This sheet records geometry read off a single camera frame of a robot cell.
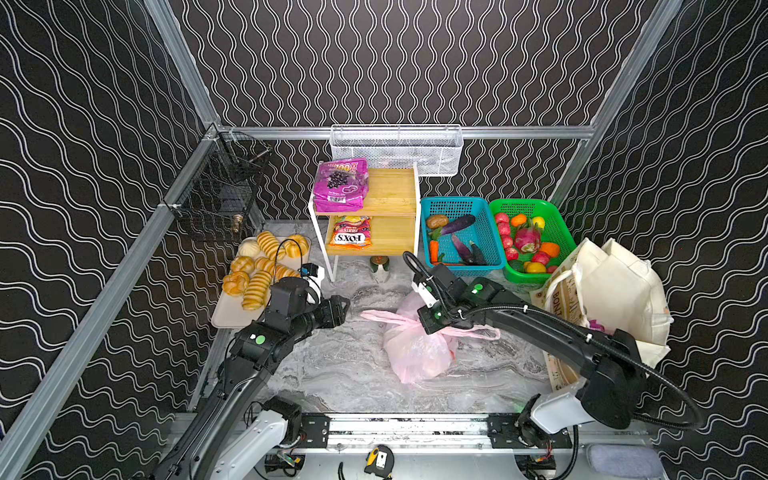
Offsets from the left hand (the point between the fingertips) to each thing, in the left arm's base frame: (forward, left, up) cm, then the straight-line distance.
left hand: (346, 302), depth 72 cm
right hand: (+2, -20, -10) cm, 22 cm away
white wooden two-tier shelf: (+24, -11, +10) cm, 28 cm away
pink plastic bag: (-8, -18, -11) cm, 23 cm away
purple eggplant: (+49, -35, -20) cm, 63 cm away
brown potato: (+48, -26, -18) cm, 58 cm away
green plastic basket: (+51, -67, -17) cm, 86 cm away
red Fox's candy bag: (+27, +3, -3) cm, 28 cm away
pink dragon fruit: (+38, -57, -16) cm, 71 cm away
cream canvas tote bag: (+11, -69, -8) cm, 71 cm away
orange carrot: (+35, -25, -21) cm, 47 cm away
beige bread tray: (+8, +41, -20) cm, 47 cm away
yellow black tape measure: (-29, -9, -21) cm, 37 cm away
